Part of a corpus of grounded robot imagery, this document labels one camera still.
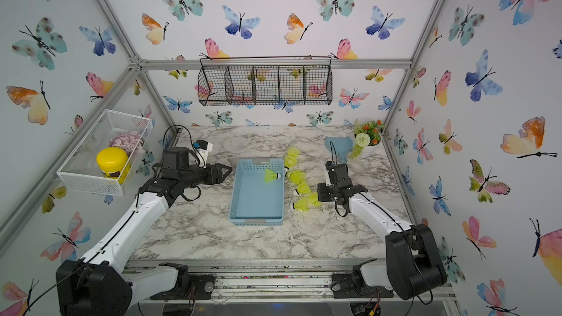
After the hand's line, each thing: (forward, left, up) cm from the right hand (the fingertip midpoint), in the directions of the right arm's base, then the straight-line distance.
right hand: (326, 187), depth 89 cm
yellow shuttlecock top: (+20, +15, -6) cm, 26 cm away
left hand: (-1, +37, +13) cm, 40 cm away
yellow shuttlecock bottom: (-2, +7, -6) cm, 10 cm away
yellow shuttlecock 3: (+2, +9, -6) cm, 11 cm away
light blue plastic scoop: (+33, -12, -11) cm, 37 cm away
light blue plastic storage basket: (-4, +29, -8) cm, 30 cm away
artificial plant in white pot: (+23, -19, +6) cm, 30 cm away
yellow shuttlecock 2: (+8, +12, -5) cm, 15 cm away
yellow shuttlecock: (+7, +24, -3) cm, 25 cm away
